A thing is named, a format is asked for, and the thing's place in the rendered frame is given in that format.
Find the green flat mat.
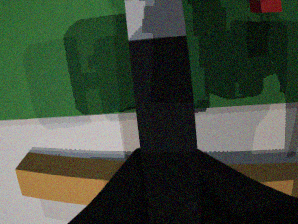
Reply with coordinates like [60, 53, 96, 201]
[0, 0, 298, 121]

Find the orange wooden mallet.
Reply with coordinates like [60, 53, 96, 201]
[16, 152, 298, 205]

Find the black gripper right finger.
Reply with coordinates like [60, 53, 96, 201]
[197, 149, 298, 224]

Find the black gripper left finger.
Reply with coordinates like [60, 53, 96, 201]
[68, 148, 150, 224]

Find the red cube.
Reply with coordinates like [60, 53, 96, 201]
[250, 0, 282, 14]

